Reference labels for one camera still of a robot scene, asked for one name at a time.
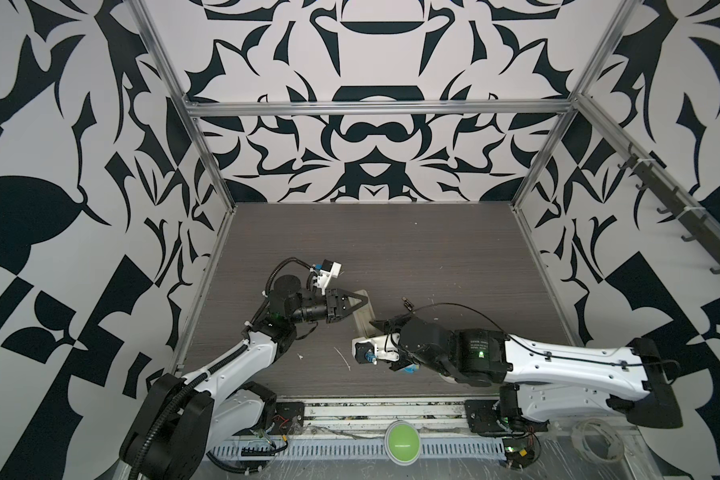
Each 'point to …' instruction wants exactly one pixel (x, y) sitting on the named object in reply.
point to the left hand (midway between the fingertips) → (370, 299)
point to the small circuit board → (519, 452)
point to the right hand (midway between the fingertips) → (374, 323)
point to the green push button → (402, 442)
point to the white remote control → (364, 314)
